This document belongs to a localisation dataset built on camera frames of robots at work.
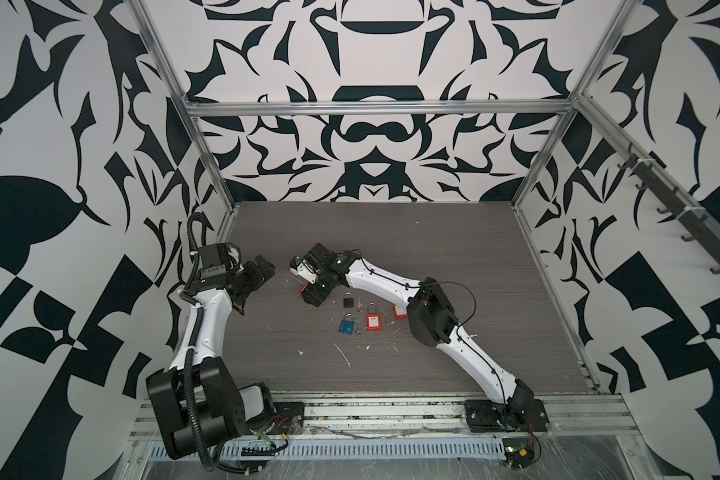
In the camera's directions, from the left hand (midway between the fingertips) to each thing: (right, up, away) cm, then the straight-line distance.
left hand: (262, 270), depth 84 cm
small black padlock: (+24, -11, +9) cm, 28 cm away
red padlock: (+31, -15, +5) cm, 35 cm away
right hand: (+12, -7, +11) cm, 18 cm away
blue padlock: (+23, -17, +5) cm, 29 cm away
